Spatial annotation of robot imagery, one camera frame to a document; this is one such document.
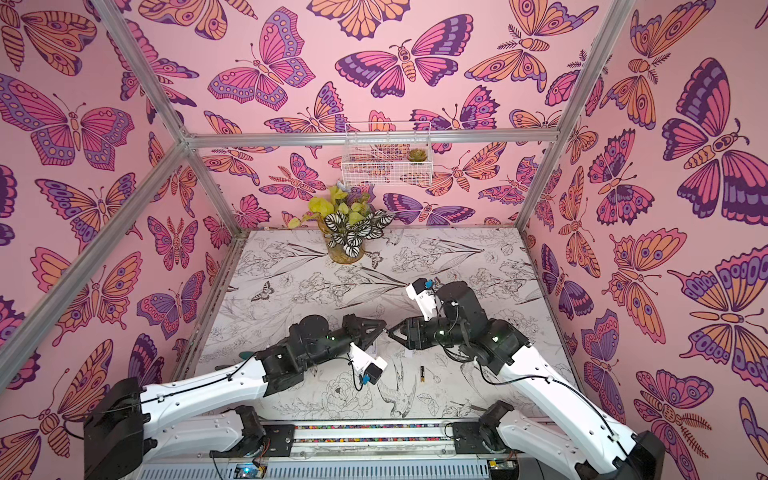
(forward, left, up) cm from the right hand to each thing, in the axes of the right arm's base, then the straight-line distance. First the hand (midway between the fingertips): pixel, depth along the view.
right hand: (397, 329), depth 68 cm
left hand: (+4, +4, 0) cm, 6 cm away
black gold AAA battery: (-3, -7, -22) cm, 24 cm away
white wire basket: (+55, +4, +11) cm, 56 cm away
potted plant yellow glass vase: (+36, +16, 0) cm, 39 cm away
